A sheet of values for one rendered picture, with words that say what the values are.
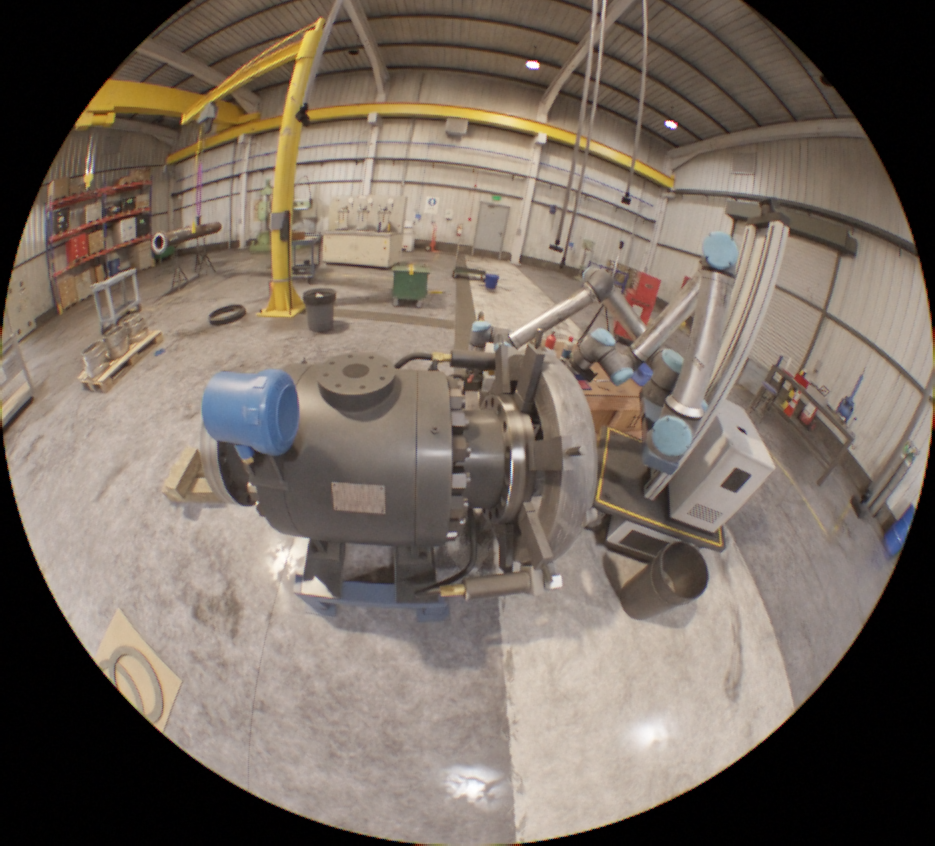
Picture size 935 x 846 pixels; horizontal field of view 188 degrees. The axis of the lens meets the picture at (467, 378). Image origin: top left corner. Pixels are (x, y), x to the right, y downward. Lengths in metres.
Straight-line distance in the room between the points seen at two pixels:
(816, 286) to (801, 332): 1.32
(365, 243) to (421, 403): 6.20
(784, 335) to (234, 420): 9.60
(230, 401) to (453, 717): 1.27
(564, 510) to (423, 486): 0.34
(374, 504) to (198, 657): 1.26
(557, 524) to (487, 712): 0.91
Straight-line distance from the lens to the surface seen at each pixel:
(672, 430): 1.01
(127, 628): 1.96
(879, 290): 9.08
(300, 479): 0.72
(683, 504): 1.55
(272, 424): 0.54
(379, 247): 6.63
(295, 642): 1.40
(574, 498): 0.71
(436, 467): 0.67
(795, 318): 9.34
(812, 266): 9.57
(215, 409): 0.60
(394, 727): 1.35
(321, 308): 3.25
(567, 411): 0.71
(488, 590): 0.90
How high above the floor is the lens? 1.32
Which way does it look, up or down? 31 degrees down
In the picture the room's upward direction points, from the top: 10 degrees clockwise
